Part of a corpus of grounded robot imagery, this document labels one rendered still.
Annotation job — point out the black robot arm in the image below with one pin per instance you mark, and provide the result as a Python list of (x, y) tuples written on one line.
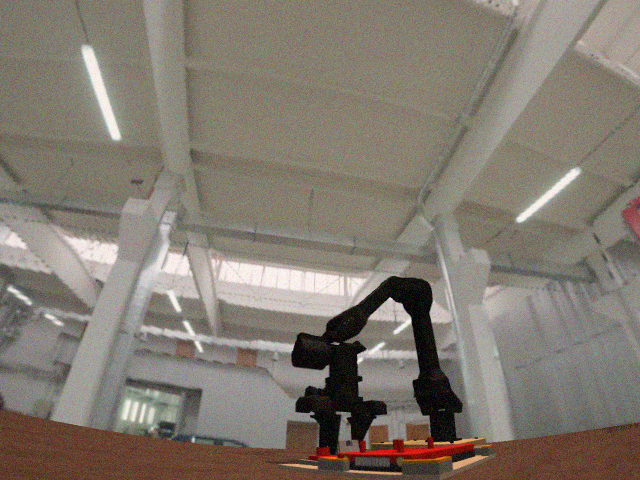
[(432, 389)]

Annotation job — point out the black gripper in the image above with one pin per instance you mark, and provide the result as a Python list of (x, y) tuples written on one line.
[(343, 389)]

